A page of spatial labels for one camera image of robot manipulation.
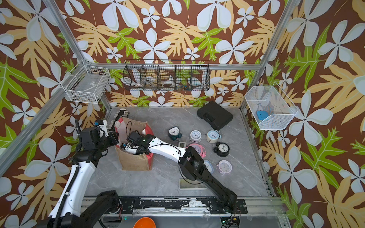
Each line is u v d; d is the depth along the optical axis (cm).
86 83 85
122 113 115
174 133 99
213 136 98
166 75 97
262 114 80
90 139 57
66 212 39
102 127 68
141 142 64
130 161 75
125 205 74
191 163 55
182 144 96
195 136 99
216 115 111
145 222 66
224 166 86
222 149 92
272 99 84
